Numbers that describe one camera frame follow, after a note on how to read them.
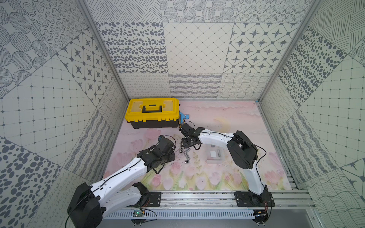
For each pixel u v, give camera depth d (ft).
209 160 2.94
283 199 2.52
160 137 2.45
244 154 1.71
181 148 3.03
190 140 2.30
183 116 3.50
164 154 2.04
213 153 2.97
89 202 1.28
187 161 2.82
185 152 2.96
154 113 2.99
